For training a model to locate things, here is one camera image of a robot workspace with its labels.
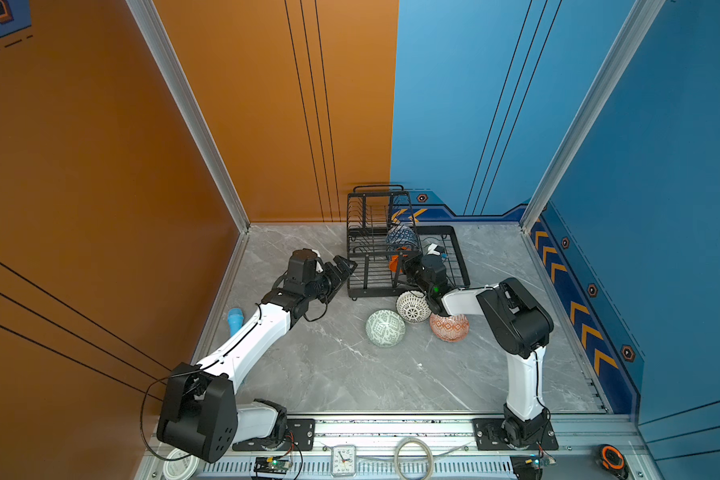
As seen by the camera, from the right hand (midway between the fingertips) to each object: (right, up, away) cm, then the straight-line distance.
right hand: (392, 250), depth 96 cm
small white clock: (-14, -49, -27) cm, 58 cm away
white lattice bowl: (+6, -18, -2) cm, 19 cm away
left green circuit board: (-31, -51, -25) cm, 65 cm away
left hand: (-12, -5, -14) cm, 19 cm away
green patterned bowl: (-3, -24, -5) cm, 25 cm away
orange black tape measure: (+48, -48, -28) cm, 73 cm away
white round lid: (-48, -47, -32) cm, 75 cm away
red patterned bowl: (+18, -24, -5) cm, 30 cm away
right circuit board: (+32, -50, -26) cm, 65 cm away
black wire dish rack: (-3, +7, +15) cm, 17 cm away
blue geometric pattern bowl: (+5, +6, +15) cm, 17 cm away
